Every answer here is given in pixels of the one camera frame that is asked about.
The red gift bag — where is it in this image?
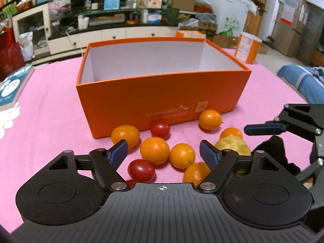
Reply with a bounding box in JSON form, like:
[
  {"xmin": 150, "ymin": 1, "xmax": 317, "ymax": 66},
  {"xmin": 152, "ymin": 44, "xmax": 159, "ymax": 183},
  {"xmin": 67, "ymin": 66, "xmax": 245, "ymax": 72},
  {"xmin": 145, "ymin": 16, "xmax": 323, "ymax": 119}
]
[{"xmin": 0, "ymin": 28, "xmax": 25, "ymax": 81}]

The teal paperback book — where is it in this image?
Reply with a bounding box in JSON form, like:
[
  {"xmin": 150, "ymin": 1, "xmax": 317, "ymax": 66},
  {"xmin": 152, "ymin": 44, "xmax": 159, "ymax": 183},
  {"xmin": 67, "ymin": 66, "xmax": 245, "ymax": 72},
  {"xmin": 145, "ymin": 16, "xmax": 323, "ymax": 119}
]
[{"xmin": 0, "ymin": 64, "xmax": 35, "ymax": 111}]

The white glass door cabinet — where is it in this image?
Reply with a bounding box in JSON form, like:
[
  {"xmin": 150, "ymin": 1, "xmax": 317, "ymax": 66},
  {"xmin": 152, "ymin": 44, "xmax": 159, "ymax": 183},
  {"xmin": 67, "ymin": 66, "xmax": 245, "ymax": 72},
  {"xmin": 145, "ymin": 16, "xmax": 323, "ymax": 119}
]
[{"xmin": 12, "ymin": 3, "xmax": 51, "ymax": 58}]

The white tv cabinet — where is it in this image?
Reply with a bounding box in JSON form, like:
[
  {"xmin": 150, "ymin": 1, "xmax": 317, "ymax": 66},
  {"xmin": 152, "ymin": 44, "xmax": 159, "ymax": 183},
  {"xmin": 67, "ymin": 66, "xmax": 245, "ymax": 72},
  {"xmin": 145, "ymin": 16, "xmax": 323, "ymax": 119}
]
[{"xmin": 48, "ymin": 25, "xmax": 178, "ymax": 55}]

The white small fridge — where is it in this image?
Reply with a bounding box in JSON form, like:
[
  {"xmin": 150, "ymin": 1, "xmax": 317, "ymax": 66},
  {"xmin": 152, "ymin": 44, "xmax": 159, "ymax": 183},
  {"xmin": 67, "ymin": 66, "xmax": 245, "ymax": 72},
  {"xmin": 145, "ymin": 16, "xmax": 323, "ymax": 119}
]
[{"xmin": 206, "ymin": 0, "xmax": 249, "ymax": 37}]

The yellow pear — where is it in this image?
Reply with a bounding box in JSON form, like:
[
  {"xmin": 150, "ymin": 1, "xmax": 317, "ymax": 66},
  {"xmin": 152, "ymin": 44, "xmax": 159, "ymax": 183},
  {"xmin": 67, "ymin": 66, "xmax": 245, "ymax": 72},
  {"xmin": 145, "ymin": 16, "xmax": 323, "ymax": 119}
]
[{"xmin": 215, "ymin": 136, "xmax": 252, "ymax": 156}]

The orange cardboard box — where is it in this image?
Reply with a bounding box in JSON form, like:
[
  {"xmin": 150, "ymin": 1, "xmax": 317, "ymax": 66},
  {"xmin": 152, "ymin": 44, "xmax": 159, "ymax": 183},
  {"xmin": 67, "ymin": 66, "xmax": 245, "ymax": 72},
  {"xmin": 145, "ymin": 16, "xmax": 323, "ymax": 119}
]
[{"xmin": 76, "ymin": 37, "xmax": 251, "ymax": 139}]

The pink tablecloth with daisies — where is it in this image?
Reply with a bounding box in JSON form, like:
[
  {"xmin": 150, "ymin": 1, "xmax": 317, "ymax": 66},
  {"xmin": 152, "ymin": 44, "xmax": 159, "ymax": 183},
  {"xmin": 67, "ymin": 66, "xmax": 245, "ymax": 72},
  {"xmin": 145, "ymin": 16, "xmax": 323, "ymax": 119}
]
[{"xmin": 1, "ymin": 50, "xmax": 304, "ymax": 231}]

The orange white canister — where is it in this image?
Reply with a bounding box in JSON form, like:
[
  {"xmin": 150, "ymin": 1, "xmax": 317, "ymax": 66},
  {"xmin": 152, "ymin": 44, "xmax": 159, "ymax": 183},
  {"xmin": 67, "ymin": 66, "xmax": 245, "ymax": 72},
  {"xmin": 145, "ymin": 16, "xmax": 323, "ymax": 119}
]
[{"xmin": 234, "ymin": 32, "xmax": 262, "ymax": 64}]

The red cherry tomato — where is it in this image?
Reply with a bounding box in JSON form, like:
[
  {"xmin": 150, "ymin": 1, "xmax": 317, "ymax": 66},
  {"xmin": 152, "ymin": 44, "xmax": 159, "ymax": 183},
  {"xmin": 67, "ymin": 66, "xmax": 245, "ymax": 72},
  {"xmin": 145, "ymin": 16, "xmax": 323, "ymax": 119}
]
[
  {"xmin": 127, "ymin": 159, "xmax": 155, "ymax": 183},
  {"xmin": 150, "ymin": 120, "xmax": 170, "ymax": 138}
]

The orange kumquat fruit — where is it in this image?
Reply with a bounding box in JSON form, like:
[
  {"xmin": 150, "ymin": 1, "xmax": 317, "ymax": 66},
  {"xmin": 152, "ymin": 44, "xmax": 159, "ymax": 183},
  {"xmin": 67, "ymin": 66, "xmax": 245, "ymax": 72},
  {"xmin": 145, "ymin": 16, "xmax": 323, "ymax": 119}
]
[
  {"xmin": 169, "ymin": 143, "xmax": 195, "ymax": 169},
  {"xmin": 182, "ymin": 162, "xmax": 211, "ymax": 187},
  {"xmin": 220, "ymin": 127, "xmax": 243, "ymax": 139},
  {"xmin": 111, "ymin": 125, "xmax": 140, "ymax": 149},
  {"xmin": 140, "ymin": 137, "xmax": 170, "ymax": 165},
  {"xmin": 198, "ymin": 109, "xmax": 222, "ymax": 131}
]

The orange white carton box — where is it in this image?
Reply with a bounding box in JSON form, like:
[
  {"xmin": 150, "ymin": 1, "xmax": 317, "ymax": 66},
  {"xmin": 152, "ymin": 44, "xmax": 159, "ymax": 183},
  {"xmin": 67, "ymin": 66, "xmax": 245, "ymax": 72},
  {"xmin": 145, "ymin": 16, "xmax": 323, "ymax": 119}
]
[{"xmin": 175, "ymin": 30, "xmax": 206, "ymax": 39}]

